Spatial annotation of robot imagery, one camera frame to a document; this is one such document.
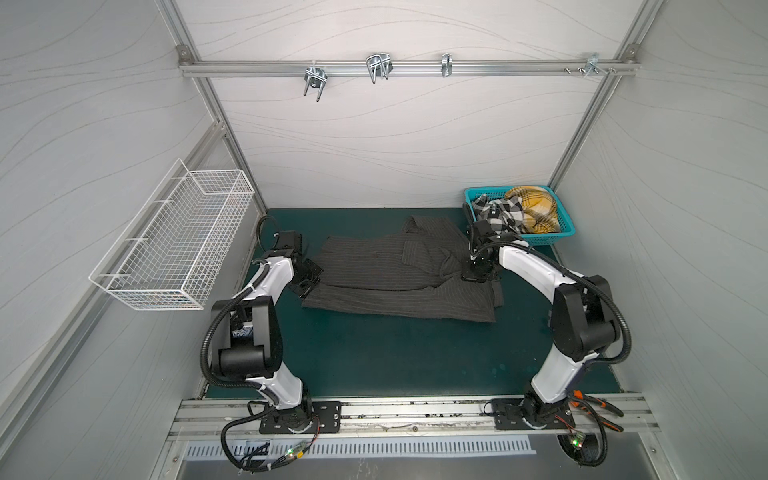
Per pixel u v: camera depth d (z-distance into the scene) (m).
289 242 0.75
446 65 0.78
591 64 0.77
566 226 1.04
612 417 0.74
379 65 0.77
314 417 0.73
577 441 0.72
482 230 0.75
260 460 0.68
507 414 0.73
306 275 0.79
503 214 1.06
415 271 1.02
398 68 0.79
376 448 0.70
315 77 0.79
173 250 0.69
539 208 1.06
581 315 0.48
